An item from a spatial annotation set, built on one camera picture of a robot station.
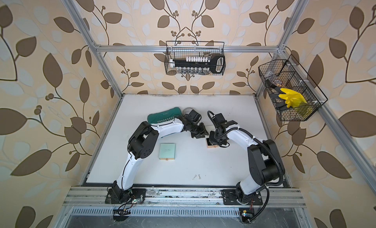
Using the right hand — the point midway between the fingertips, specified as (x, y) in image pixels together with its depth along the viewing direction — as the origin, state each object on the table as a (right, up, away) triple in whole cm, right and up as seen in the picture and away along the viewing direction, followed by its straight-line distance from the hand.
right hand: (212, 142), depth 90 cm
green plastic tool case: (-33, +15, +11) cm, 38 cm away
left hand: (-3, +5, +3) cm, 7 cm away
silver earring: (-8, -18, -9) cm, 22 cm away
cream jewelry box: (-2, -2, +1) cm, 3 cm away
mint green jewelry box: (-28, -5, -3) cm, 28 cm away
